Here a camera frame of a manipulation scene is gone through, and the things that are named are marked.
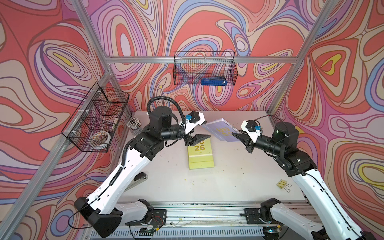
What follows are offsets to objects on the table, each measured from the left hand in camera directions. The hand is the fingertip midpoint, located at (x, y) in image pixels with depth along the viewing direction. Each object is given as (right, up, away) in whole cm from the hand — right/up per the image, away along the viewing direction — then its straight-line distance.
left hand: (208, 128), depth 58 cm
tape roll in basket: (-51, -5, +14) cm, 53 cm away
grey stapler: (-36, -29, +26) cm, 53 cm away
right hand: (+12, -3, +6) cm, 14 cm away
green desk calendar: (-1, -17, +33) cm, 37 cm away
